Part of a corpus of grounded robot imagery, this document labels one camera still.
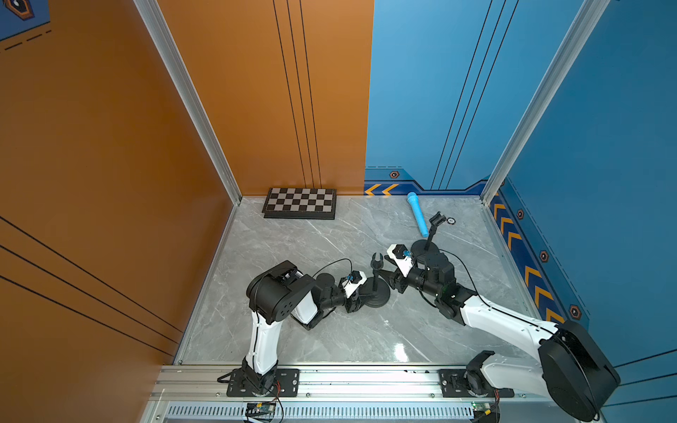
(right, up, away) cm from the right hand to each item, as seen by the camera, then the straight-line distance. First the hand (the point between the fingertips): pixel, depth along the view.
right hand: (383, 262), depth 81 cm
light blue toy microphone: (+19, +22, +34) cm, 44 cm away
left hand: (-4, -10, +9) cm, 14 cm away
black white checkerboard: (-32, +21, +34) cm, 51 cm away
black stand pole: (-3, 0, -4) cm, 5 cm away
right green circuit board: (+27, -39, -9) cm, 48 cm away
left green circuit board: (-35, -40, -9) cm, 54 cm away
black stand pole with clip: (+18, +13, +6) cm, 23 cm away
